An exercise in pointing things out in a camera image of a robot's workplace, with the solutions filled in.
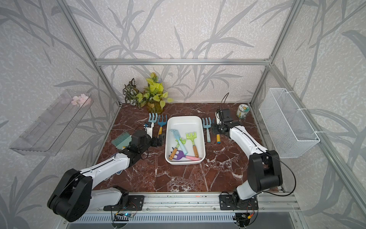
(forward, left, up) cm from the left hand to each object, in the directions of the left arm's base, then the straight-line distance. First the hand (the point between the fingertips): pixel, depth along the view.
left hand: (158, 133), depth 87 cm
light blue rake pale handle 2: (+5, -10, -9) cm, 15 cm away
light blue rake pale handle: (+14, -32, -11) cm, 37 cm away
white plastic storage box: (+16, -16, -12) cm, 26 cm away
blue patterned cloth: (-29, +9, +16) cm, 34 cm away
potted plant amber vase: (+26, +7, +7) cm, 28 cm away
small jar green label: (+22, -58, -3) cm, 63 cm away
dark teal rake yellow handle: (+3, -39, -10) cm, 41 cm away
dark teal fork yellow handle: (+16, +2, -11) cm, 20 cm away
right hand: (+5, -37, 0) cm, 37 cm away
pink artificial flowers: (+7, +38, +21) cm, 44 cm away
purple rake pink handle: (-9, -13, -12) cm, 20 cm away
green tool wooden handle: (-9, -9, -10) cm, 16 cm away
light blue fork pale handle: (+21, +10, -13) cm, 27 cm away
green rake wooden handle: (+4, -21, -12) cm, 24 cm away
